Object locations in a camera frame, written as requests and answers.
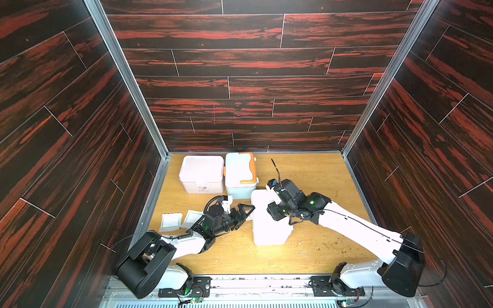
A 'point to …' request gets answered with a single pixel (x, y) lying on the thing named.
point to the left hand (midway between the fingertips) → (252, 213)
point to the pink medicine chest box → (203, 174)
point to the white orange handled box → (240, 173)
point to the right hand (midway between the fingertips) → (274, 204)
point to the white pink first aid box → (267, 231)
